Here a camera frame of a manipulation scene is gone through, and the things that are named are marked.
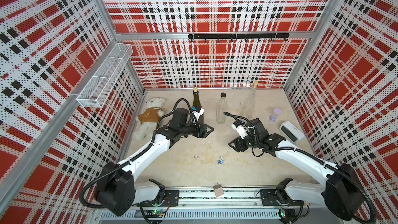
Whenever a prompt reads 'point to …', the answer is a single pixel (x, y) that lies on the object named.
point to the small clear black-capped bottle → (222, 107)
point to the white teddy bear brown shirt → (149, 118)
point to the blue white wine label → (222, 160)
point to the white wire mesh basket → (94, 93)
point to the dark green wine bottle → (196, 100)
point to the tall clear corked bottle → (248, 104)
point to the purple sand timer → (276, 111)
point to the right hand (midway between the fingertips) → (236, 141)
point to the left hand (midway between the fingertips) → (209, 127)
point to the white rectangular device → (291, 131)
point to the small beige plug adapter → (218, 190)
